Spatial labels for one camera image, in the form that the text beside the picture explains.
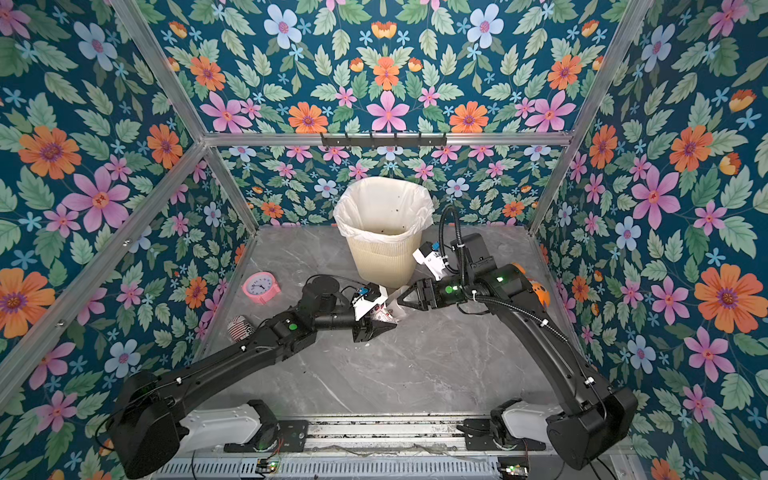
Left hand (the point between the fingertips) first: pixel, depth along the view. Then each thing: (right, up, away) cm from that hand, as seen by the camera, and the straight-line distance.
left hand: (394, 315), depth 71 cm
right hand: (+5, +6, -3) cm, 8 cm away
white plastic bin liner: (-6, +30, +25) cm, 40 cm away
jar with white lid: (-3, +1, -4) cm, 5 cm away
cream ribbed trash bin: (-3, +12, +20) cm, 23 cm away
